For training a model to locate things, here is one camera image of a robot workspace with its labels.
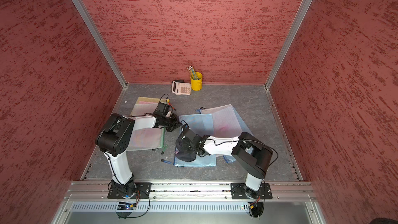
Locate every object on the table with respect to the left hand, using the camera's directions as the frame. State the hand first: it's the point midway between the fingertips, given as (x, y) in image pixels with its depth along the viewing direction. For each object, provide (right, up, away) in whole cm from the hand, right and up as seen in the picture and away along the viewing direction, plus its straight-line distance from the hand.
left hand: (183, 125), depth 97 cm
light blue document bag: (+12, +1, +2) cm, 13 cm away
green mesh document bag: (-22, -7, -7) cm, 24 cm away
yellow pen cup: (+8, +28, +17) cm, 34 cm away
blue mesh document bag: (+29, -16, -12) cm, 35 cm away
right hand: (+3, -11, -9) cm, 15 cm away
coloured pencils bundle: (+5, +37, +13) cm, 39 cm away
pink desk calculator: (-6, +26, +21) cm, 34 cm away
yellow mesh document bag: (-29, +17, +15) cm, 37 cm away
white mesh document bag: (+28, +2, +3) cm, 28 cm away
